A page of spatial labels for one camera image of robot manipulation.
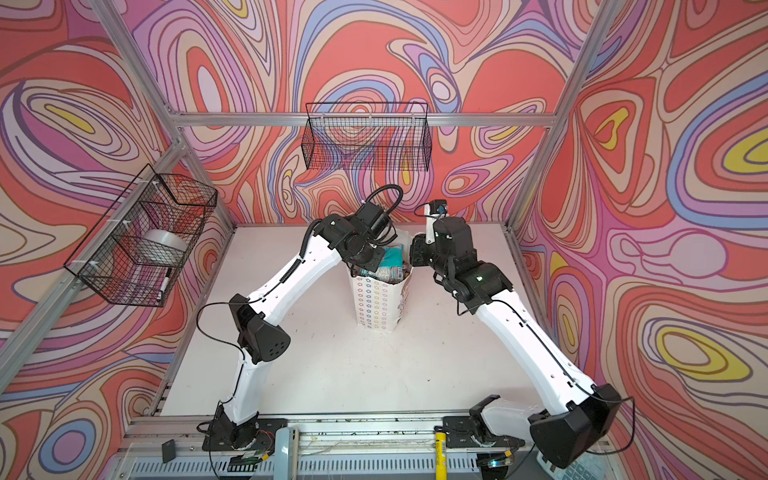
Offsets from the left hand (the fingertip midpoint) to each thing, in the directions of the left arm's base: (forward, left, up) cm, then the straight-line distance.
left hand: (375, 258), depth 82 cm
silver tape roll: (-5, +51, +11) cm, 53 cm away
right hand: (-3, -11, +10) cm, 15 cm away
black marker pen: (-11, +52, +4) cm, 53 cm away
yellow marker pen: (-44, -16, -20) cm, 51 cm away
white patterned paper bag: (-11, -1, -7) cm, 13 cm away
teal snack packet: (-1, -5, -1) cm, 5 cm away
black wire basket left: (-6, +57, +11) cm, 58 cm away
